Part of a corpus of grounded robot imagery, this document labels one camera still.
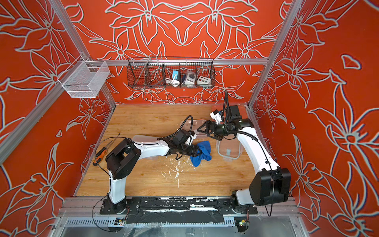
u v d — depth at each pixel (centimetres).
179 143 74
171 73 84
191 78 91
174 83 85
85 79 92
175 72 84
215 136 69
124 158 53
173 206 74
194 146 80
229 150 93
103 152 91
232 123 59
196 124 73
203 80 94
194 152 80
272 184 40
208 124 68
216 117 73
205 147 86
